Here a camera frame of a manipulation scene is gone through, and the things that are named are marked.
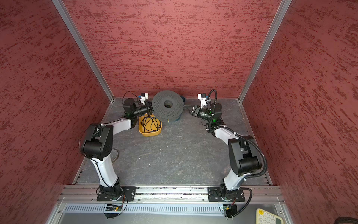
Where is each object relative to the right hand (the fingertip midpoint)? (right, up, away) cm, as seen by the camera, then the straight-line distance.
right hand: (183, 109), depth 81 cm
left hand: (-14, +3, +7) cm, 16 cm away
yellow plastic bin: (-24, -17, +13) cm, 32 cm away
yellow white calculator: (+40, -53, -14) cm, 68 cm away
